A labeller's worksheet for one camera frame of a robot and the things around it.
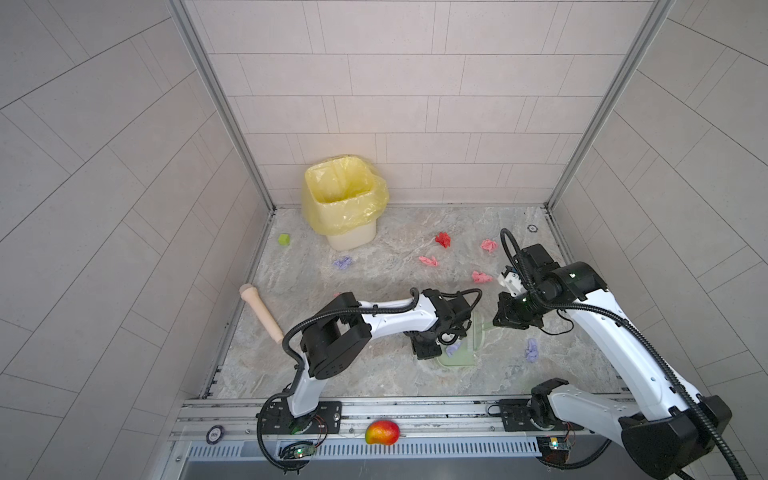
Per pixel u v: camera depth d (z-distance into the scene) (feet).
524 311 1.96
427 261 3.26
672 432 1.16
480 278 3.09
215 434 2.23
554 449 2.23
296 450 2.15
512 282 2.23
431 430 2.32
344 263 3.17
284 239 3.44
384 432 2.17
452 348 2.65
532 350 2.65
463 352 2.62
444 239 3.45
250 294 2.91
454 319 2.23
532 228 3.63
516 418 2.33
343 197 3.35
